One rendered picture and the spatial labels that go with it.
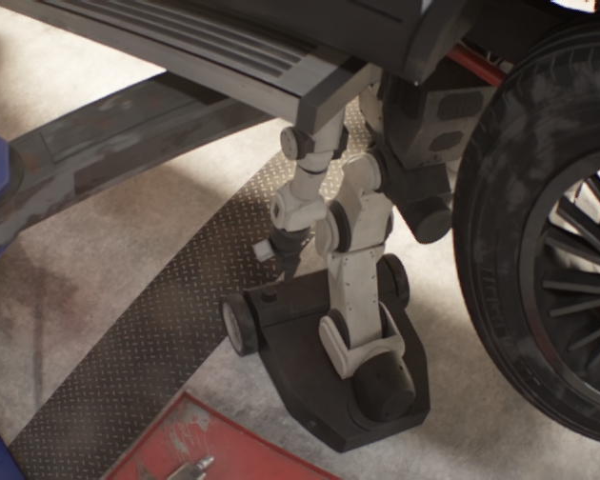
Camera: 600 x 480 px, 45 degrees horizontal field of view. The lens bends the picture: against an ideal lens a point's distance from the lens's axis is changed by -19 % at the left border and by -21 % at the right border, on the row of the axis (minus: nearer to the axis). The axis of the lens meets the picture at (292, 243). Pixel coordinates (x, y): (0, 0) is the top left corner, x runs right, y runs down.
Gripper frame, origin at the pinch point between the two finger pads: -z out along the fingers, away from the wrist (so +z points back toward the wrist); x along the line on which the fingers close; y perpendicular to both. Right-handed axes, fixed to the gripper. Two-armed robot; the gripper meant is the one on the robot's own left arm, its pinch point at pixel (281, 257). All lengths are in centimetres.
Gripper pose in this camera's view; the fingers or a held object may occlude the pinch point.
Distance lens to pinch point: 235.2
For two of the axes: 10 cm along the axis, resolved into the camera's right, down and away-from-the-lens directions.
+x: -3.5, -8.4, 4.1
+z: 1.7, -4.9, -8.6
